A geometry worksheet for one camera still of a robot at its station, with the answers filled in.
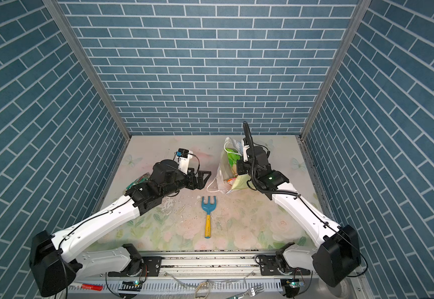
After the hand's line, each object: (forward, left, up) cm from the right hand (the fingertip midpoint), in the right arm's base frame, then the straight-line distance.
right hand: (240, 154), depth 80 cm
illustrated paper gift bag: (+2, +7, -16) cm, 18 cm away
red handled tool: (-49, +54, -25) cm, 77 cm away
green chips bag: (+3, +3, -5) cm, 7 cm away
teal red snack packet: (-2, +50, -20) cm, 54 cm away
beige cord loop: (-46, +9, -25) cm, 53 cm away
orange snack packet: (-5, +4, -13) cm, 15 cm away
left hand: (-11, +14, 0) cm, 17 cm away
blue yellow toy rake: (-15, +14, -23) cm, 31 cm away
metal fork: (-46, -7, -24) cm, 52 cm away
